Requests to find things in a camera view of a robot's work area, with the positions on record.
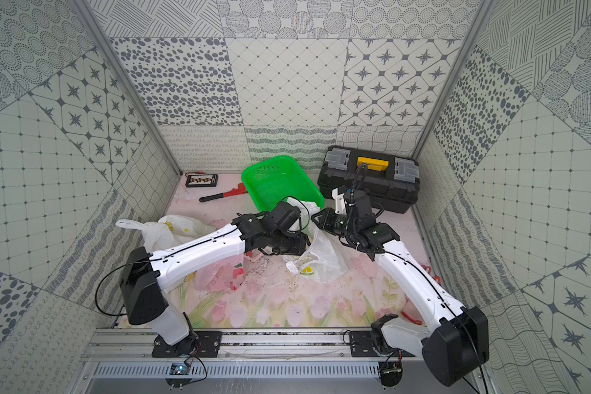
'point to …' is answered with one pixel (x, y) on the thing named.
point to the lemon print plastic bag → (167, 231)
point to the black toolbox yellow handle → (391, 181)
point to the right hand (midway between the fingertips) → (314, 220)
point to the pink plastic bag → (223, 276)
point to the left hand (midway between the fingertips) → (315, 254)
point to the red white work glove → (410, 309)
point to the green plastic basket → (272, 180)
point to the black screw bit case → (202, 180)
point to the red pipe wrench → (239, 190)
